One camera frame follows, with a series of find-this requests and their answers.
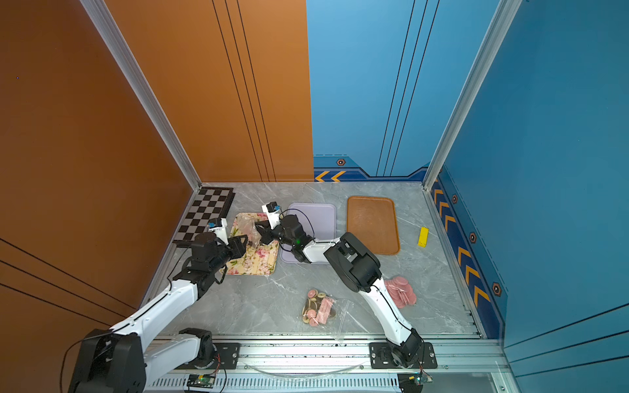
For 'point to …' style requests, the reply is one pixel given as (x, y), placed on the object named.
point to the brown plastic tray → (373, 220)
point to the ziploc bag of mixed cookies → (323, 310)
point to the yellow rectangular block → (423, 237)
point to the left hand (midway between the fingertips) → (243, 233)
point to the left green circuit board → (201, 381)
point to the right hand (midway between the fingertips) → (255, 224)
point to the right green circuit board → (410, 382)
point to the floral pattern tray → (260, 260)
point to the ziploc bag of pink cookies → (401, 293)
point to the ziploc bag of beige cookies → (247, 227)
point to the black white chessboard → (210, 203)
